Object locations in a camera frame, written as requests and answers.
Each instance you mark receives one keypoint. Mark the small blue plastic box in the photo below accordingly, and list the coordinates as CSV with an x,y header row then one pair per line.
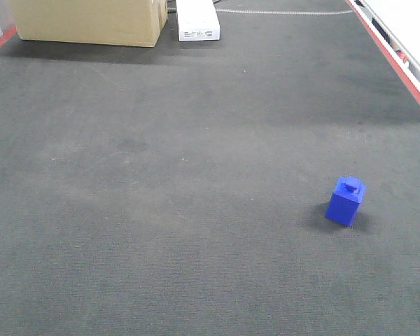
x,y
343,210

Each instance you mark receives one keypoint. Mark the dark grey belt conveyor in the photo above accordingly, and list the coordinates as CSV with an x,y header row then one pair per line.
x,y
161,175

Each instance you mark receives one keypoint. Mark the white carton box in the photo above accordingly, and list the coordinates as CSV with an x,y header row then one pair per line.
x,y
197,17

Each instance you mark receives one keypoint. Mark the brown cardboard box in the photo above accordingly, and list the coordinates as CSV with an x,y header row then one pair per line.
x,y
84,21

